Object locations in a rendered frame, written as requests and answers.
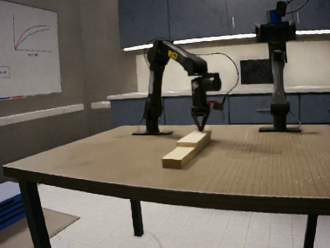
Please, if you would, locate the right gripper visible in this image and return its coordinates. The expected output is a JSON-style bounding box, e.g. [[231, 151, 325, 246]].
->
[[189, 92, 222, 131]]

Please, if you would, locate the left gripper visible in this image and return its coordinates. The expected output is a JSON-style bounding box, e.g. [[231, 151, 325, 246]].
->
[[255, 12, 297, 43]]

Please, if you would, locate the pale wooden slat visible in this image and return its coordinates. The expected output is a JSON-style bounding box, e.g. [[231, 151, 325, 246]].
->
[[176, 130, 212, 148]]

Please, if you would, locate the light wooden bar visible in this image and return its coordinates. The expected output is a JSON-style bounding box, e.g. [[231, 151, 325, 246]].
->
[[162, 135, 211, 169]]

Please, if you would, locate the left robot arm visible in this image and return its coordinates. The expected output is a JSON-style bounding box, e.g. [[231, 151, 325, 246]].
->
[[258, 0, 301, 133]]

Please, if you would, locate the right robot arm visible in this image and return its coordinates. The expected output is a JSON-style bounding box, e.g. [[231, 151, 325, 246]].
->
[[132, 39, 222, 135]]

